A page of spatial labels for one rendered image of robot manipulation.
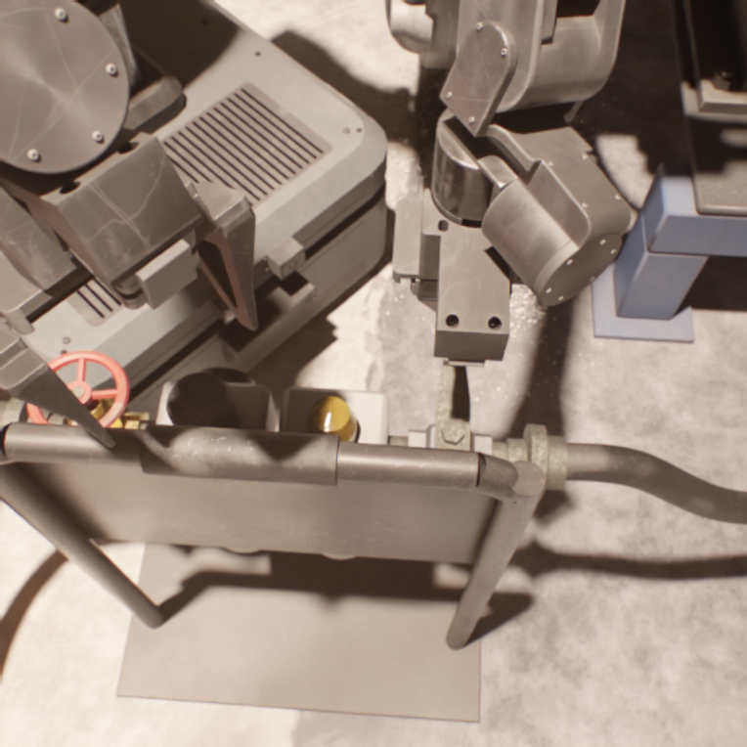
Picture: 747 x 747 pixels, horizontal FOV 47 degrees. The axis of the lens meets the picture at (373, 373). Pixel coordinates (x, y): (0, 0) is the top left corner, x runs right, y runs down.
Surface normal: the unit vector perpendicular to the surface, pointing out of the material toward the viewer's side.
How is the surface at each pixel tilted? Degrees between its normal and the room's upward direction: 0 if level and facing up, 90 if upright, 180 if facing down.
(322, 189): 45
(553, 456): 9
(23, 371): 30
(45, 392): 81
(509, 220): 51
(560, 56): 59
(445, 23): 111
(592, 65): 71
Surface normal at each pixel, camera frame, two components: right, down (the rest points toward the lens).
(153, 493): -0.07, 0.89
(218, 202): -0.36, -0.71
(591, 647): 0.00, -0.46
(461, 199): -0.40, 0.81
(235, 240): 0.70, 0.54
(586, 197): 0.35, -0.54
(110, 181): 0.62, 0.31
